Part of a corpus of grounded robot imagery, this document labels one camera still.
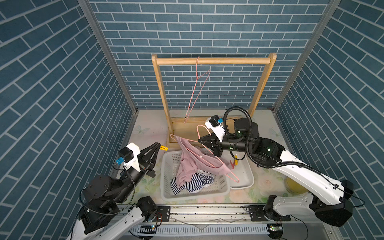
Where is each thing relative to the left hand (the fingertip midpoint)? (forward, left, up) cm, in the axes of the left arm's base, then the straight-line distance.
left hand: (163, 145), depth 51 cm
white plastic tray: (+9, -38, -39) cm, 55 cm away
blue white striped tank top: (0, -13, -34) cm, 36 cm away
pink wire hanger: (+64, -14, -19) cm, 68 cm away
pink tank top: (+7, -11, -22) cm, 25 cm away
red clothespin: (+12, -34, -40) cm, 54 cm away
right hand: (+6, -14, -5) cm, 16 cm away
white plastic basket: (-1, -25, -41) cm, 48 cm away
